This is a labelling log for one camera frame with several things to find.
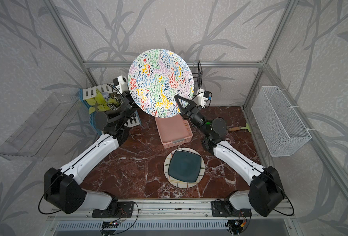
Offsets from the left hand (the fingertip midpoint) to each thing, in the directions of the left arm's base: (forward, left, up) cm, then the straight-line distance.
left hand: (150, 91), depth 51 cm
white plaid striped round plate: (-15, -10, -54) cm, 57 cm away
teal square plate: (-6, -13, -53) cm, 55 cm away
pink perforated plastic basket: (+19, -6, -52) cm, 55 cm away
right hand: (+1, -8, -5) cm, 10 cm away
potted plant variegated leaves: (+23, +31, -28) cm, 48 cm away
